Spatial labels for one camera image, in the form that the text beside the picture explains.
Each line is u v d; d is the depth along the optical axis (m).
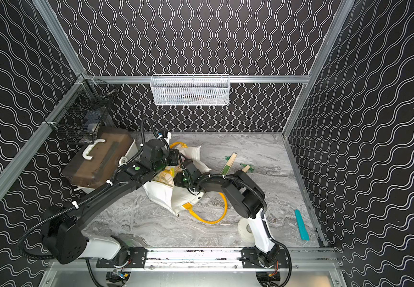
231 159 1.06
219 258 0.76
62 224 0.41
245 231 0.82
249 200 0.53
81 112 0.93
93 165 0.86
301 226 0.83
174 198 0.73
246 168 1.03
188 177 0.76
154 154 0.60
